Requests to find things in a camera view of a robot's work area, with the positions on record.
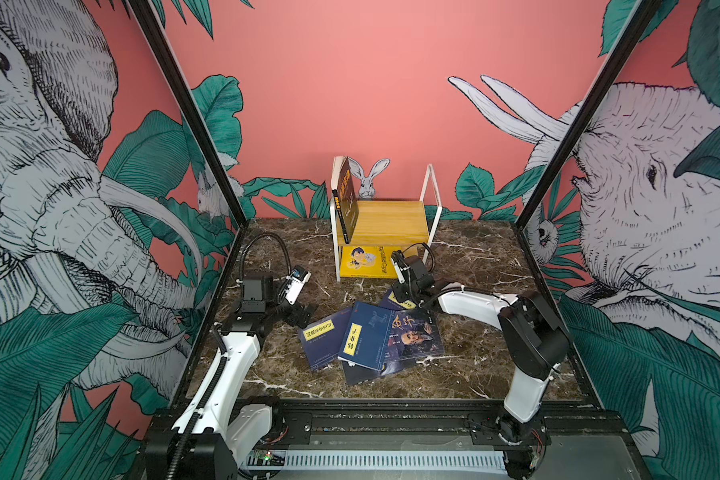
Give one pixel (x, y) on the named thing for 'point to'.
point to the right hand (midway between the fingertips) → (394, 277)
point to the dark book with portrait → (412, 337)
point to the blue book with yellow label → (367, 336)
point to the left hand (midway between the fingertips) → (300, 291)
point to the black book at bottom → (357, 374)
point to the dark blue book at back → (390, 301)
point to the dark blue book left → (322, 339)
